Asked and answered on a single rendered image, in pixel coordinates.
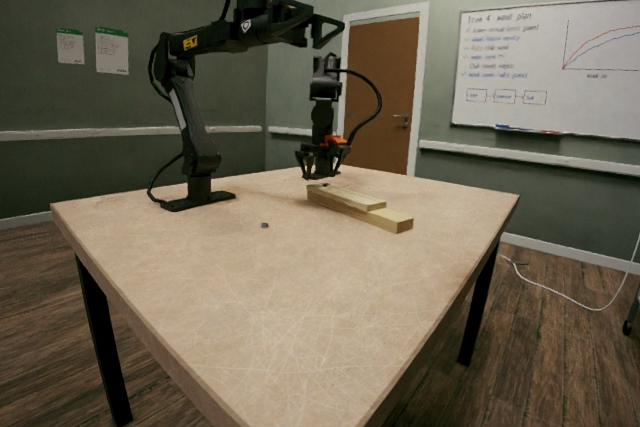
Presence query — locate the wooden rail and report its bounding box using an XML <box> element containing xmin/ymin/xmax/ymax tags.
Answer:
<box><xmin>307</xmin><ymin>191</ymin><xmax>414</xmax><ymax>234</ymax></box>

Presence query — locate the light wooden slat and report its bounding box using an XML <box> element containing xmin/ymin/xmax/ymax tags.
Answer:
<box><xmin>306</xmin><ymin>183</ymin><xmax>387</xmax><ymax>212</ymax></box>

